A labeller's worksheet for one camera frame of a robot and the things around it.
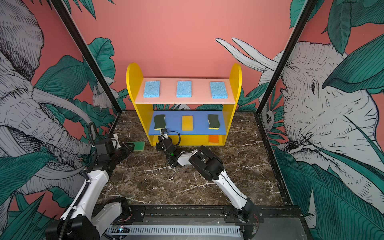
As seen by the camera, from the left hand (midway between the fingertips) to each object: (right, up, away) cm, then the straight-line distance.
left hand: (133, 142), depth 82 cm
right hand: (+8, +2, +13) cm, 16 cm away
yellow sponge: (+30, +11, +11) cm, 33 cm away
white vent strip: (+25, -41, -12) cm, 50 cm away
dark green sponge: (+12, +12, +11) cm, 20 cm away
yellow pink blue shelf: (+37, +22, +44) cm, 61 cm away
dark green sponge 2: (+47, +11, +13) cm, 50 cm away
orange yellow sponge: (+47, 0, +19) cm, 51 cm away
